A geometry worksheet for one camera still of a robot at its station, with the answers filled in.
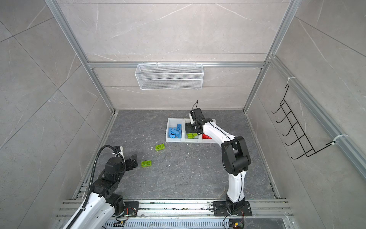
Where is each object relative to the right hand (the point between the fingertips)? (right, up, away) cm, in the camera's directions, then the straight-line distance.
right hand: (189, 127), depth 96 cm
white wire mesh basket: (-15, +37, +5) cm, 40 cm away
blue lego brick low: (-8, -5, +2) cm, 10 cm away
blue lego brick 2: (-13, -6, 0) cm, 14 cm away
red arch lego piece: (+11, -7, +2) cm, 13 cm away
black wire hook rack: (+52, 0, -28) cm, 59 cm away
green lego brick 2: (-21, -14, -1) cm, 25 cm away
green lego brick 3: (-27, -23, -8) cm, 36 cm away
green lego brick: (+1, -6, +5) cm, 8 cm away
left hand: (-37, -15, -15) cm, 42 cm away
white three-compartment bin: (-13, +3, +11) cm, 17 cm away
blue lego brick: (-8, -1, +11) cm, 13 cm away
